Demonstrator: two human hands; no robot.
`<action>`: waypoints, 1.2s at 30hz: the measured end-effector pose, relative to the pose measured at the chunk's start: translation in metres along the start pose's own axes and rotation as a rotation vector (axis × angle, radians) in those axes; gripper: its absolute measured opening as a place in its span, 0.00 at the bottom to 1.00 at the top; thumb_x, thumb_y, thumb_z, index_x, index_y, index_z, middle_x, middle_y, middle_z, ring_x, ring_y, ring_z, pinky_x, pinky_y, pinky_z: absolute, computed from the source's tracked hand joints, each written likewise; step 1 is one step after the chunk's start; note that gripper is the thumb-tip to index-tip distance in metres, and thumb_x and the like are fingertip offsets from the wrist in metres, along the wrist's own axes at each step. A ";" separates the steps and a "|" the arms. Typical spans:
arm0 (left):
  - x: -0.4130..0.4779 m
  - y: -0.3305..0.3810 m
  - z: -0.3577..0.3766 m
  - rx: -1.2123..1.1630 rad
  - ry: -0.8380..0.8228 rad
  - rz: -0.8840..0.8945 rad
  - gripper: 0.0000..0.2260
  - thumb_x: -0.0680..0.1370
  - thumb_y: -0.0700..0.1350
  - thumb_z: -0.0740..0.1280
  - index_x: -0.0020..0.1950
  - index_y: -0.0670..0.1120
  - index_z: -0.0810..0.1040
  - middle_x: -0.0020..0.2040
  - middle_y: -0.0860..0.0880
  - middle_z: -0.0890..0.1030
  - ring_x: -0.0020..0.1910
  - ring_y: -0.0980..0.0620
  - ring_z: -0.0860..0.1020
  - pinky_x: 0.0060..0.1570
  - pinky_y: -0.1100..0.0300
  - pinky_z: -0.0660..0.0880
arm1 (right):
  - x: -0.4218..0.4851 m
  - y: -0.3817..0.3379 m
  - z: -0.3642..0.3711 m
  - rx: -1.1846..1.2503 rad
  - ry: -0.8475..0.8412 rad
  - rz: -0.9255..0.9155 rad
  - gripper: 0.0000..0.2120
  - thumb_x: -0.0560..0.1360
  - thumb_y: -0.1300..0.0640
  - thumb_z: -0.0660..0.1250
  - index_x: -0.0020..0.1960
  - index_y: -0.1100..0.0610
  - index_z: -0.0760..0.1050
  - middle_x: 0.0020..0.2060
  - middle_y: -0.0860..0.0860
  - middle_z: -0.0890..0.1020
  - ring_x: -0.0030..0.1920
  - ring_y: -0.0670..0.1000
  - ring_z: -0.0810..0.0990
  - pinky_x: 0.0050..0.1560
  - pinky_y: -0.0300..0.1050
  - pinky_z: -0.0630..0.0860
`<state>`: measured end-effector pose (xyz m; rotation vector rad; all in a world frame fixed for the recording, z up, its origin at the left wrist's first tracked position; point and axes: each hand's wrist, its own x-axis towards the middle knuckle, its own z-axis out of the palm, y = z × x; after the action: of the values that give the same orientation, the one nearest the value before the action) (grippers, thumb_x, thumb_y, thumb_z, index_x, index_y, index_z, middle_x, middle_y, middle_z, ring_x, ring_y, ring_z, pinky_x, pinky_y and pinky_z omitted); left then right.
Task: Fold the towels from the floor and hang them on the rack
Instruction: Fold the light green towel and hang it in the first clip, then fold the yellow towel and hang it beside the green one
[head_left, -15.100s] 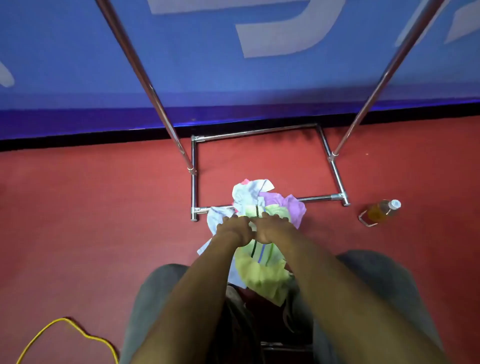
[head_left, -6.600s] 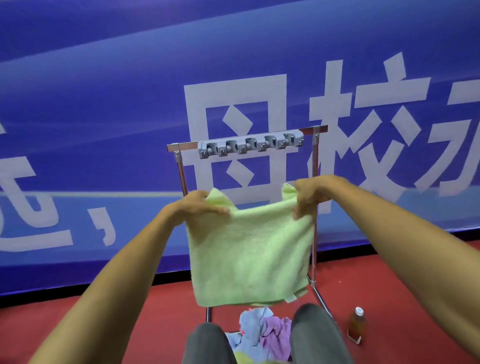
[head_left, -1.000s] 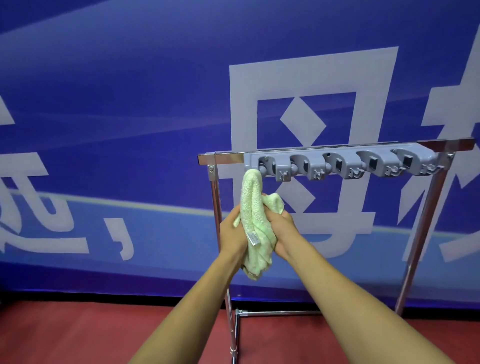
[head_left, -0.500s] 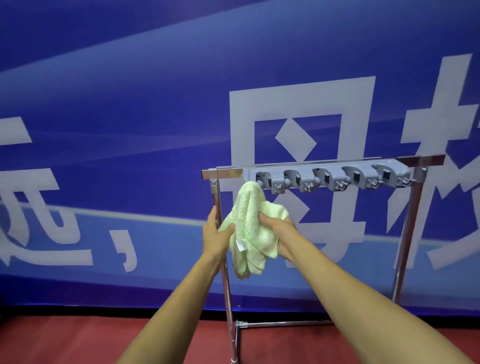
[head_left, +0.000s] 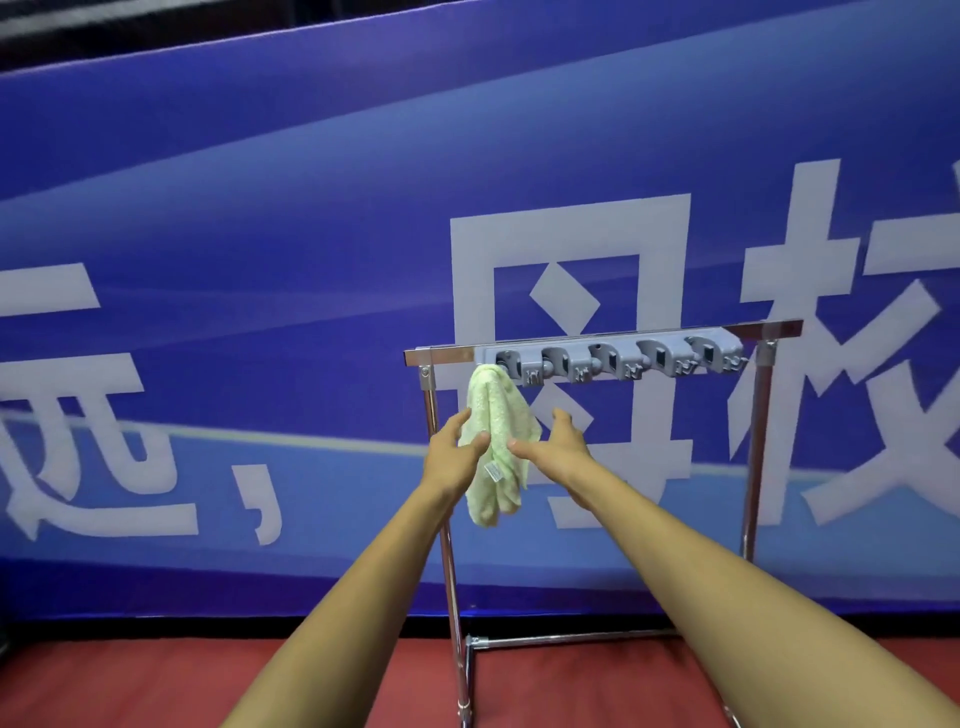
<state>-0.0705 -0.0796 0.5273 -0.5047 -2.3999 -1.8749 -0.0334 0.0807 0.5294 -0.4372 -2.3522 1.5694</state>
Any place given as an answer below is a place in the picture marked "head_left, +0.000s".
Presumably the person's right hand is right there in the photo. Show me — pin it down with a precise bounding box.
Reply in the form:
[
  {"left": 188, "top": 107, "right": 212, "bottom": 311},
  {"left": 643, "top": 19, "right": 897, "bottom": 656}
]
[{"left": 507, "top": 407, "right": 601, "bottom": 511}]

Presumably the person's left hand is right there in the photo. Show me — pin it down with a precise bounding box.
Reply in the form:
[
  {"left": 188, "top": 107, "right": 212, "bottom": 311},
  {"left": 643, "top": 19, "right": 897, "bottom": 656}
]
[{"left": 422, "top": 407, "right": 493, "bottom": 504}]

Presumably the light green towel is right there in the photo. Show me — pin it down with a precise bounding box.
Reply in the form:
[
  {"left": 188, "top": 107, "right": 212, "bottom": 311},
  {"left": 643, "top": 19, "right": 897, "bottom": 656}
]
[{"left": 457, "top": 363, "right": 543, "bottom": 529}]

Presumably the chrome metal rack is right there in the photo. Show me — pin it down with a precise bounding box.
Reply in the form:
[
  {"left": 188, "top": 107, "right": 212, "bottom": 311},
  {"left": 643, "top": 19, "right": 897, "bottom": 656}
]
[{"left": 403, "top": 318, "right": 805, "bottom": 728}]

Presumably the person's left forearm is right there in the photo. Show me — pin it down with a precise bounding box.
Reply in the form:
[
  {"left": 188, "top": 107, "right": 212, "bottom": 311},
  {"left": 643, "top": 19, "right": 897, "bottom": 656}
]
[{"left": 221, "top": 487, "right": 466, "bottom": 728}]

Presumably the person's right forearm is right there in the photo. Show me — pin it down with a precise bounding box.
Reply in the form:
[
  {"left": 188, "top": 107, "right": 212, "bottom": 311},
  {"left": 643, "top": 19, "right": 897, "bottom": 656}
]
[{"left": 577, "top": 479, "right": 960, "bottom": 728}]

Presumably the blue printed banner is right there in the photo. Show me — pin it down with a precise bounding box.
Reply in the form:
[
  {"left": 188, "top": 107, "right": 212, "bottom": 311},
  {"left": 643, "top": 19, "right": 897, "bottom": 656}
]
[{"left": 0, "top": 0, "right": 960, "bottom": 624}]

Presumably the grey plastic hook rail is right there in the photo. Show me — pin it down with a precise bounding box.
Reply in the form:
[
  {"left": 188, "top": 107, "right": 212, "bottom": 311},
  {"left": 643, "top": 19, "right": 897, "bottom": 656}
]
[{"left": 483, "top": 326, "right": 750, "bottom": 388}]

